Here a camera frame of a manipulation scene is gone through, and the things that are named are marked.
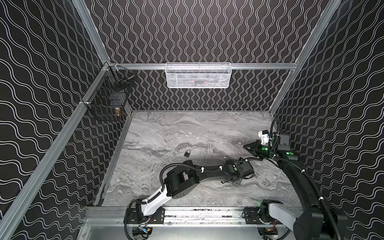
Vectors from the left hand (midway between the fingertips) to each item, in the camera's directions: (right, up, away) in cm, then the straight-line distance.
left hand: (241, 182), depth 83 cm
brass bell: (-68, +39, -1) cm, 79 cm away
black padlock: (-30, +13, +14) cm, 36 cm away
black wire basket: (-81, +49, +15) cm, 96 cm away
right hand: (+1, +20, -3) cm, 21 cm away
